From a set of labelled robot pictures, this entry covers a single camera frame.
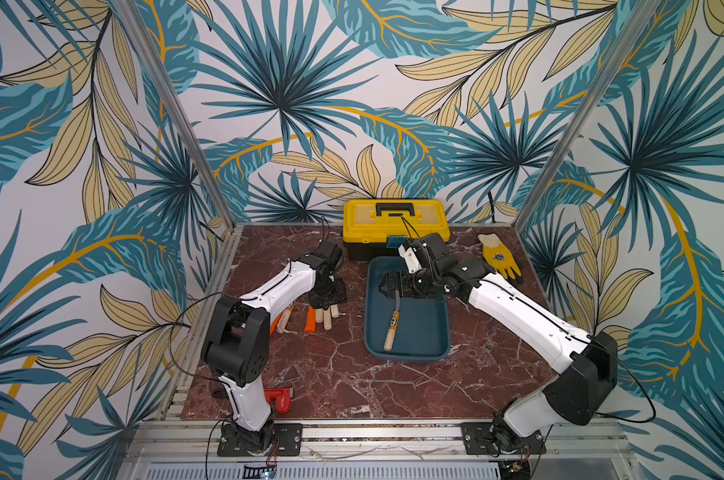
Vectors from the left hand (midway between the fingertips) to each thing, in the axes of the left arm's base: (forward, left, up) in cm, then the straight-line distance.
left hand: (337, 304), depth 89 cm
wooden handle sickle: (-3, -17, -6) cm, 18 cm away
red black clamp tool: (-25, +13, -6) cm, 28 cm away
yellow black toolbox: (+24, -12, +9) cm, 28 cm away
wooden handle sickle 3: (-2, +3, -6) cm, 7 cm away
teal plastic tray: (-6, -26, -6) cm, 27 cm away
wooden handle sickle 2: (+1, +1, -5) cm, 6 cm away
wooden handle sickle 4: (-2, +16, -6) cm, 18 cm away
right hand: (-1, -16, +12) cm, 20 cm away
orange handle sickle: (-2, +8, -6) cm, 10 cm away
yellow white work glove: (+26, -57, -5) cm, 63 cm away
